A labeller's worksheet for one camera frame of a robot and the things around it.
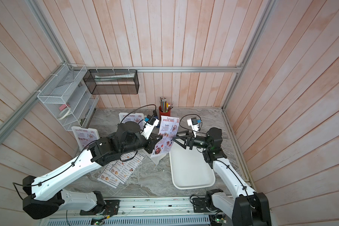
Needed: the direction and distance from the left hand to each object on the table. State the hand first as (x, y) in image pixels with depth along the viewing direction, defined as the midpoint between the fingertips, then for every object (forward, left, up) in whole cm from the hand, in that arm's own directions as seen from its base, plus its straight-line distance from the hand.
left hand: (160, 140), depth 63 cm
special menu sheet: (+5, -4, +2) cm, 6 cm away
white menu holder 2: (+13, +48, -17) cm, 53 cm away
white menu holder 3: (+6, +3, -31) cm, 32 cm away
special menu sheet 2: (+26, +17, -14) cm, 34 cm away
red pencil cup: (+38, +1, -22) cm, 44 cm away
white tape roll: (+22, +59, -6) cm, 63 cm away
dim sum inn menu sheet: (-7, +33, -32) cm, 47 cm away
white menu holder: (+26, +27, -13) cm, 40 cm away
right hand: (+4, -7, -5) cm, 9 cm away
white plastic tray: (-1, -18, -33) cm, 38 cm away
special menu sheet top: (+13, +48, -17) cm, 52 cm away
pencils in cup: (+41, -1, -19) cm, 46 cm away
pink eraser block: (+25, +59, -4) cm, 64 cm away
